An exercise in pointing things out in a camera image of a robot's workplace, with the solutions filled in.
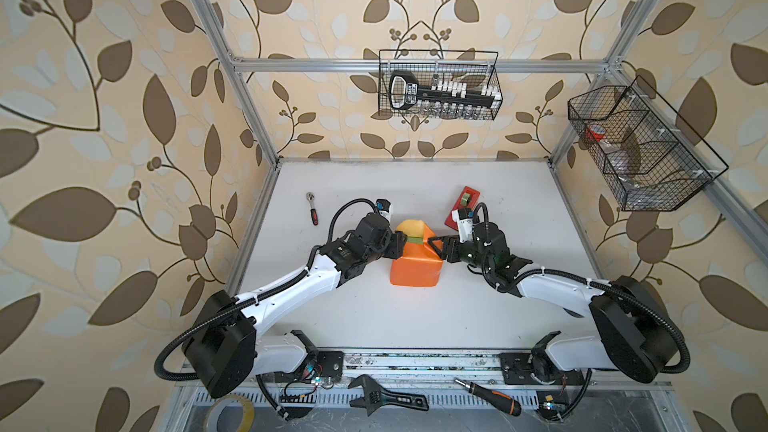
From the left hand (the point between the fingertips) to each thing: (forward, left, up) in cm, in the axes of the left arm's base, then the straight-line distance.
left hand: (404, 235), depth 81 cm
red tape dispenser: (+20, -22, -10) cm, 31 cm away
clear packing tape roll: (-41, +42, -13) cm, 60 cm away
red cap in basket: (+24, -52, +18) cm, 60 cm away
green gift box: (+1, -3, -4) cm, 6 cm away
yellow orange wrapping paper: (-6, -5, -5) cm, 10 cm away
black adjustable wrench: (-36, +6, -15) cm, 39 cm away
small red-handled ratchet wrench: (+24, +34, -15) cm, 45 cm away
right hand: (+1, -9, -5) cm, 11 cm away
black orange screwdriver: (-35, -22, -15) cm, 44 cm away
